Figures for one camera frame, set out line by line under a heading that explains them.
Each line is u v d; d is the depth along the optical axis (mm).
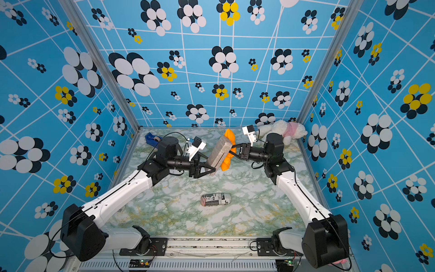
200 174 633
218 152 632
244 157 619
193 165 617
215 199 845
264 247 728
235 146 665
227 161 655
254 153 634
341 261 411
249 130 666
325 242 386
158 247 735
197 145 619
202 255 725
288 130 1054
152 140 1068
